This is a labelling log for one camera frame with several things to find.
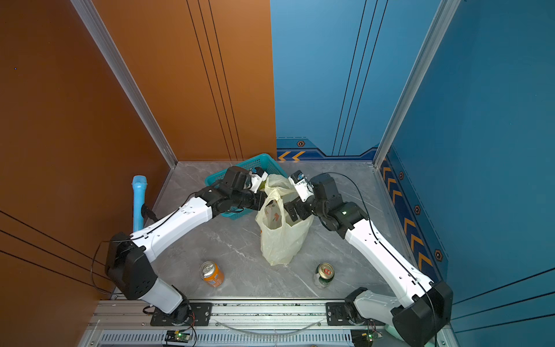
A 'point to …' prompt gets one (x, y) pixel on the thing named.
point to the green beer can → (325, 272)
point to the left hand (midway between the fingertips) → (274, 198)
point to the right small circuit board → (364, 337)
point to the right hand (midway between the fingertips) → (297, 197)
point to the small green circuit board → (177, 335)
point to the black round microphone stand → (147, 213)
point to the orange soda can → (212, 273)
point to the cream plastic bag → (282, 239)
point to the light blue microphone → (139, 182)
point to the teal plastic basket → (268, 166)
